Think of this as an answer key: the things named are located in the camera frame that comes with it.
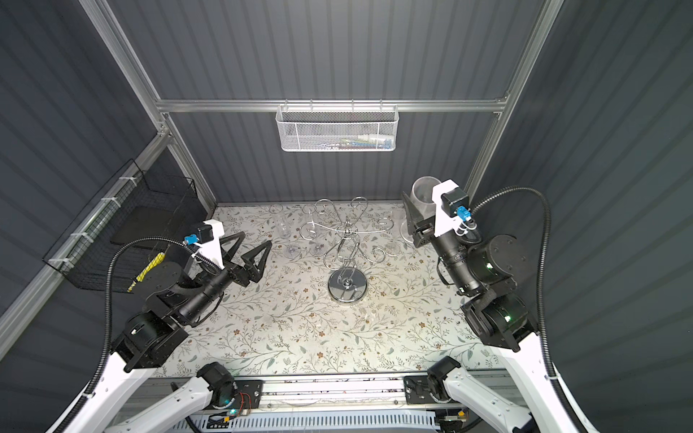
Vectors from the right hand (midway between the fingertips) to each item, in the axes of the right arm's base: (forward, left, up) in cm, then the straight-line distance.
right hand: (423, 190), depth 49 cm
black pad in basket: (+15, +75, -24) cm, 80 cm away
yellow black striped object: (+2, +64, -24) cm, 69 cm away
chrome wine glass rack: (+8, +17, -50) cm, 53 cm away
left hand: (-1, +34, -13) cm, 36 cm away
